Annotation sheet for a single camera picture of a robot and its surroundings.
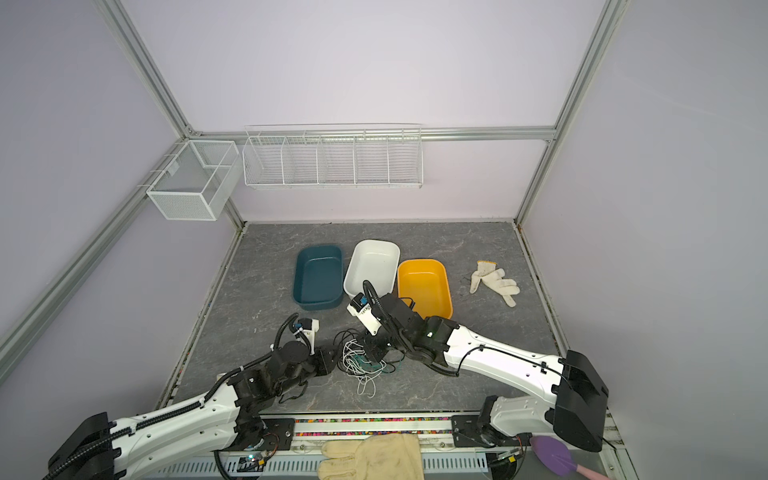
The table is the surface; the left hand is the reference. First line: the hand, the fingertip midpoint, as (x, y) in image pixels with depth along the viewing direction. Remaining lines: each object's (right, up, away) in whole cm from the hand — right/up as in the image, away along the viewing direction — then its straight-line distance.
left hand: (343, 354), depth 80 cm
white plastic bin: (+7, +24, +29) cm, 38 cm away
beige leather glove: (+11, -21, -9) cm, 26 cm away
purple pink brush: (+53, -22, -9) cm, 58 cm away
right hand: (+5, +6, -7) cm, 10 cm away
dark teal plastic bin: (-13, +17, +22) cm, 30 cm away
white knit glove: (+48, +19, +22) cm, 56 cm away
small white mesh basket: (-52, +51, +18) cm, 75 cm away
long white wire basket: (-7, +60, +19) cm, 63 cm away
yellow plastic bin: (+24, +16, +25) cm, 38 cm away
